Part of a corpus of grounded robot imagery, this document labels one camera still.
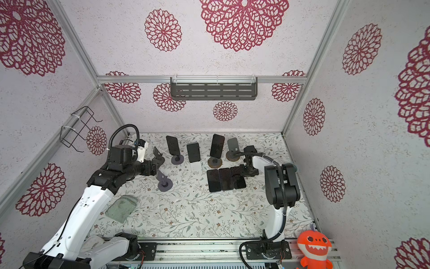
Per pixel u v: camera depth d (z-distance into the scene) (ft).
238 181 3.42
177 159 3.48
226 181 3.60
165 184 3.00
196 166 3.38
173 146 3.20
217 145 3.28
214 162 3.41
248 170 2.81
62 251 1.23
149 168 2.17
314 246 2.22
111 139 1.79
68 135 2.39
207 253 2.43
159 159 3.36
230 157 3.51
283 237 2.03
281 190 1.53
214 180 3.05
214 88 3.12
